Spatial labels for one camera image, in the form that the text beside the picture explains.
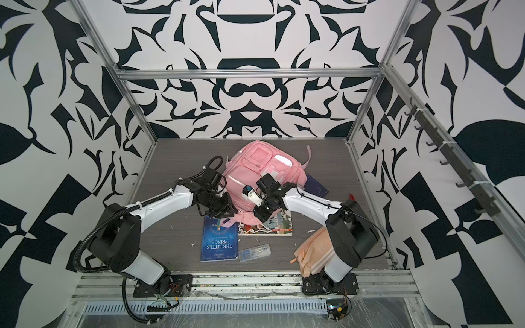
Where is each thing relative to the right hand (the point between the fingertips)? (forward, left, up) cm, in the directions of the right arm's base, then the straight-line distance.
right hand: (255, 210), depth 87 cm
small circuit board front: (-33, -28, -7) cm, 44 cm away
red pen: (+8, -44, -5) cm, 45 cm away
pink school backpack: (+27, +3, -1) cm, 27 cm away
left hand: (0, +7, +2) cm, 8 cm away
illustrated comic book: (-4, -10, -6) cm, 12 cm away
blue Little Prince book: (-11, +15, -5) cm, 19 cm away
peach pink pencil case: (-16, -23, -5) cm, 28 cm away
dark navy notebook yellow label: (+14, -28, -6) cm, 32 cm away
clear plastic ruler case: (-15, 0, -5) cm, 16 cm away
